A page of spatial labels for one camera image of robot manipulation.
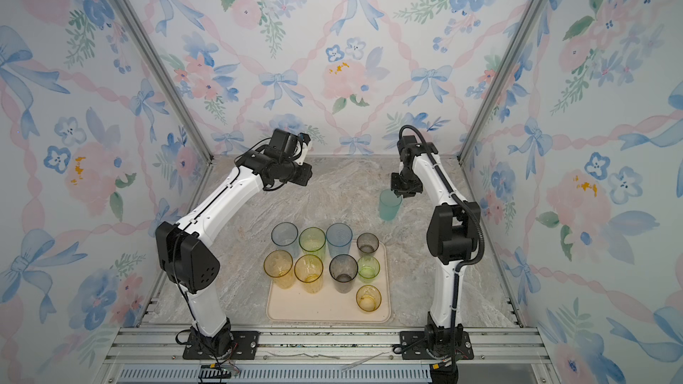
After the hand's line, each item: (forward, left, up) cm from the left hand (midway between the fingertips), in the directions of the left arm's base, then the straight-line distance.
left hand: (310, 170), depth 85 cm
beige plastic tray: (-34, +5, -24) cm, 42 cm away
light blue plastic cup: (-17, +8, -12) cm, 22 cm away
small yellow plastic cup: (-32, -19, -22) cm, 44 cm away
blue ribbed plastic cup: (-16, -9, -16) cm, 24 cm away
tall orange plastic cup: (-23, +10, -19) cm, 32 cm away
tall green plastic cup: (-17, -1, -15) cm, 23 cm away
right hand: (0, -32, -11) cm, 34 cm away
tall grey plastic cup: (-24, -11, -20) cm, 33 cm away
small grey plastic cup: (-15, -19, -22) cm, 32 cm away
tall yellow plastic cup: (-26, 0, -17) cm, 31 cm away
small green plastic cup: (-24, -19, -21) cm, 37 cm away
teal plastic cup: (-3, -27, -14) cm, 30 cm away
